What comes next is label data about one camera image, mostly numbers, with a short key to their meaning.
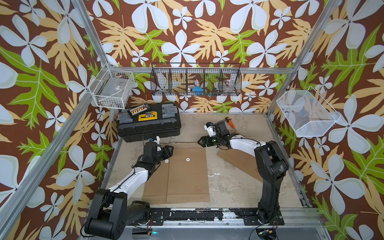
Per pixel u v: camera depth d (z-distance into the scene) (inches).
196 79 38.1
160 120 36.6
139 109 37.6
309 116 32.0
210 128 34.9
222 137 30.7
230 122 43.9
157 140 31.6
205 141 33.9
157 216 29.2
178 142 38.9
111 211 16.2
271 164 20.5
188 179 34.6
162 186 33.1
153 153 26.8
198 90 37.6
